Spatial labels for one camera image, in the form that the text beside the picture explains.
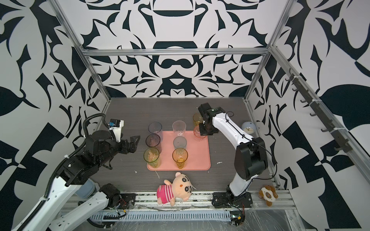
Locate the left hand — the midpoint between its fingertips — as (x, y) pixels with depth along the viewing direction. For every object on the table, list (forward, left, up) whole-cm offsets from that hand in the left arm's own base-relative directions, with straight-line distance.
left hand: (130, 133), depth 67 cm
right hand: (+9, -38, -16) cm, 43 cm away
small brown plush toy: (-23, -67, -25) cm, 75 cm away
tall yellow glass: (-2, -22, -22) cm, 31 cm away
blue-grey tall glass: (+13, -8, -15) cm, 21 cm away
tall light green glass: (-3, -7, -19) cm, 20 cm away
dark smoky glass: (+7, -6, -21) cm, 24 cm away
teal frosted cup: (+4, -22, -17) cm, 28 cm away
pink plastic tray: (-2, -34, -28) cm, 44 cm away
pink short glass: (+11, -33, -20) cm, 40 cm away
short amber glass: (+24, -35, -23) cm, 48 cm away
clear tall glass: (+13, -22, -16) cm, 30 cm away
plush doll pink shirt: (-20, -23, -20) cm, 36 cm away
